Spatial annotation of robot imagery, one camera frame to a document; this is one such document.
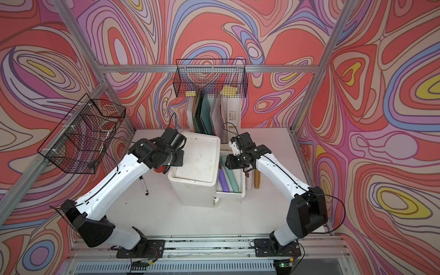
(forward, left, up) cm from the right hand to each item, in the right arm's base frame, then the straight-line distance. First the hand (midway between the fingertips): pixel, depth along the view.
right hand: (230, 168), depth 83 cm
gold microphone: (+1, -15, -13) cm, 20 cm away
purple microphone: (-4, +4, -5) cm, 8 cm away
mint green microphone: (-1, 0, -5) cm, 5 cm away
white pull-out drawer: (-2, -5, -6) cm, 8 cm away
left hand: (0, +22, +10) cm, 25 cm away
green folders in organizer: (+22, +14, +14) cm, 29 cm away
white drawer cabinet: (-12, +15, +10) cm, 22 cm away
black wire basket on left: (+5, +68, +16) cm, 70 cm away
